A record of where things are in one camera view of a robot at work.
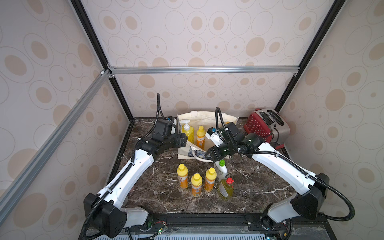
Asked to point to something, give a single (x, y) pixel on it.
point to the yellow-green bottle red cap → (226, 187)
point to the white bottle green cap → (220, 170)
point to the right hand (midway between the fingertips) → (213, 152)
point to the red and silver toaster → (270, 124)
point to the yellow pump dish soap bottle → (189, 130)
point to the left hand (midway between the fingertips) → (186, 136)
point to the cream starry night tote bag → (191, 151)
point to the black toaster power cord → (277, 138)
